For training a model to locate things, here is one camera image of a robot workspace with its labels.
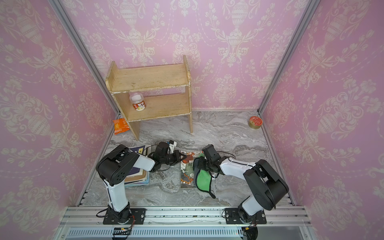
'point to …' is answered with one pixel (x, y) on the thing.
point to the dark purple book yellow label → (139, 149)
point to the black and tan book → (140, 178)
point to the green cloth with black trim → (202, 178)
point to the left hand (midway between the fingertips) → (187, 158)
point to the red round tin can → (255, 122)
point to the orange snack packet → (120, 126)
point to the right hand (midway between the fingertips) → (198, 165)
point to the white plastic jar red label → (137, 100)
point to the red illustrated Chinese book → (187, 172)
